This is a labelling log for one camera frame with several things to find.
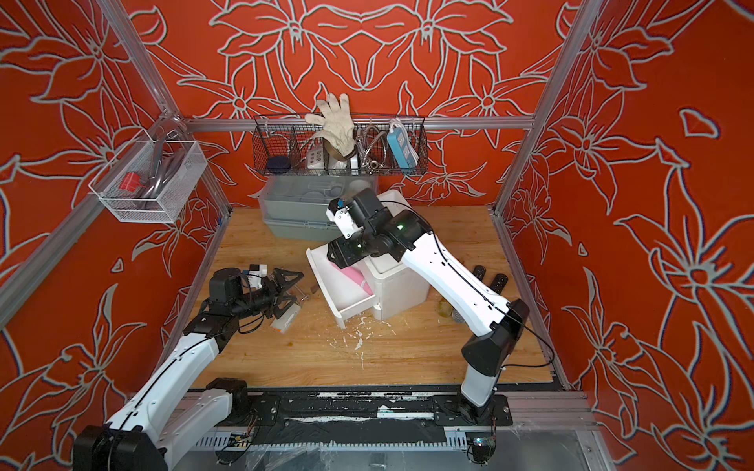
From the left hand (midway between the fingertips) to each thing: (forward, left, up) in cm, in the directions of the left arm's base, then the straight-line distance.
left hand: (300, 284), depth 77 cm
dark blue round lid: (+42, +16, +8) cm, 46 cm away
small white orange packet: (-4, +7, -16) cm, 18 cm away
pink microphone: (+8, -14, -6) cm, 17 cm away
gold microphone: (+3, -42, -14) cm, 44 cm away
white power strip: (+40, +2, +12) cm, 42 cm away
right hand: (+3, -9, +13) cm, 16 cm away
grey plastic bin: (+30, +9, 0) cm, 32 cm away
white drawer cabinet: (+6, -27, -11) cm, 30 cm away
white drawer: (+2, -12, -10) cm, 16 cm away
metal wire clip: (+3, +2, -12) cm, 13 cm away
